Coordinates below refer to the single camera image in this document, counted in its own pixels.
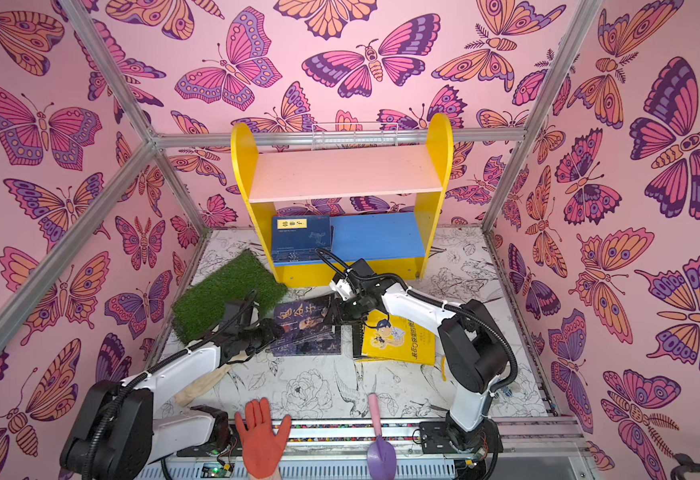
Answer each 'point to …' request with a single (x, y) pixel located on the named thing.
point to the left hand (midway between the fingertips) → (283, 328)
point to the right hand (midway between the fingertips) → (328, 318)
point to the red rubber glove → (263, 450)
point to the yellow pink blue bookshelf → (399, 244)
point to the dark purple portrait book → (305, 332)
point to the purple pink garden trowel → (381, 454)
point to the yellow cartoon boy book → (391, 337)
